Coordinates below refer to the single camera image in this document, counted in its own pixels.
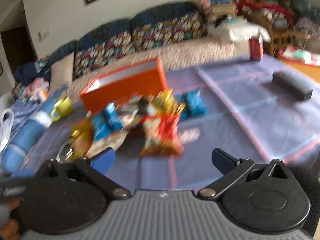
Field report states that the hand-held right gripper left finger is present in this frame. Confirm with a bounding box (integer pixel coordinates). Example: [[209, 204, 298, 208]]
[[41, 148, 132, 200]]

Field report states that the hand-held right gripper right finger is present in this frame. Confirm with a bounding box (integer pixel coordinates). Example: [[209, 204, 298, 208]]
[[197, 148, 290, 200]]

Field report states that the blue snack packet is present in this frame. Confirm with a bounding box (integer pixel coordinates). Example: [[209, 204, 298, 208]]
[[92, 102, 123, 143], [185, 90, 208, 117], [175, 95, 189, 120]]

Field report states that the dark snack packet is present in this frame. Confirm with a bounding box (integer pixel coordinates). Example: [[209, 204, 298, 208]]
[[120, 95, 155, 130]]

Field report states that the red snack packet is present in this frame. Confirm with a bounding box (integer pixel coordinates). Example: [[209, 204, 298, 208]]
[[139, 112, 183, 157]]

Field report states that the orange cardboard box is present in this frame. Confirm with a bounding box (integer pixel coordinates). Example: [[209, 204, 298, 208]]
[[80, 56, 168, 113]]

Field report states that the yellow snack packet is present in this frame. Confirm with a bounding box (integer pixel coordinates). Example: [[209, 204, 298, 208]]
[[155, 89, 187, 117]]

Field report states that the yellow-green mug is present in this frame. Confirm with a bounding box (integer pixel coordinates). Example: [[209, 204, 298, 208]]
[[51, 97, 73, 121]]

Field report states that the beige pillow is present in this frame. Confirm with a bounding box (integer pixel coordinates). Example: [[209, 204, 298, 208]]
[[49, 52, 75, 90]]

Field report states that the pink plastic bag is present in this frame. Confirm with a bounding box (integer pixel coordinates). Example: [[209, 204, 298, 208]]
[[24, 77, 49, 100]]

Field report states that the black rectangular box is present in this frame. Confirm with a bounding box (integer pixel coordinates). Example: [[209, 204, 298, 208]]
[[271, 71, 313, 100]]

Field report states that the floral cushion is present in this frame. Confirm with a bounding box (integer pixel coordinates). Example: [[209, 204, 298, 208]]
[[74, 31, 134, 80], [131, 12, 208, 52]]

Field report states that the pink quilted sofa cover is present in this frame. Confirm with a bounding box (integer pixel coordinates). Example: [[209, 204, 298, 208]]
[[50, 41, 237, 98]]

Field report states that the red soda can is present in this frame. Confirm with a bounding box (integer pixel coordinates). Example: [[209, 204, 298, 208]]
[[249, 35, 264, 61]]

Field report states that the dark blue clothes pile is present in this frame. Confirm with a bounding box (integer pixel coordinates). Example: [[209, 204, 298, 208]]
[[14, 57, 52, 83]]

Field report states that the flat cardboard box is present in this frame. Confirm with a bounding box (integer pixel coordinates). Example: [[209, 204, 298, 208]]
[[280, 46, 320, 67]]

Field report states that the dark doorway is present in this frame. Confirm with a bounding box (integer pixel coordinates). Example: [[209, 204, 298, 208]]
[[0, 25, 38, 83]]

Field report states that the wicker chair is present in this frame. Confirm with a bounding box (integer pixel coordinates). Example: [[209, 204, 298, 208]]
[[250, 12, 312, 55]]

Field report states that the red cloth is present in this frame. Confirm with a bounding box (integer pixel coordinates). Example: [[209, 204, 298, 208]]
[[236, 0, 293, 23]]

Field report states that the dark blue sofa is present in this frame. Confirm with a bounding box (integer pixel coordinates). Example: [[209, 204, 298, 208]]
[[14, 1, 237, 98]]

